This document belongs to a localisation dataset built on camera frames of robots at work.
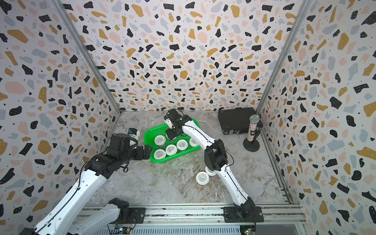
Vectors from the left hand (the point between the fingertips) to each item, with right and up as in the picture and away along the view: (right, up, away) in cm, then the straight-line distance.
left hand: (145, 147), depth 75 cm
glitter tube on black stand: (+64, -1, +25) cm, 69 cm away
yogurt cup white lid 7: (+30, -18, +5) cm, 35 cm away
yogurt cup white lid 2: (+4, -6, +14) cm, 16 cm away
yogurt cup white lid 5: (+25, 0, +19) cm, 31 cm away
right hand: (+10, +5, +21) cm, 24 cm away
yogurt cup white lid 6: (+35, -15, +6) cm, 39 cm away
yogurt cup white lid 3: (+11, -4, +15) cm, 19 cm away
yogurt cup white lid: (+2, +2, +20) cm, 20 cm away
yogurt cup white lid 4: (+17, -1, +18) cm, 25 cm away
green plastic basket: (+3, -3, +14) cm, 15 cm away
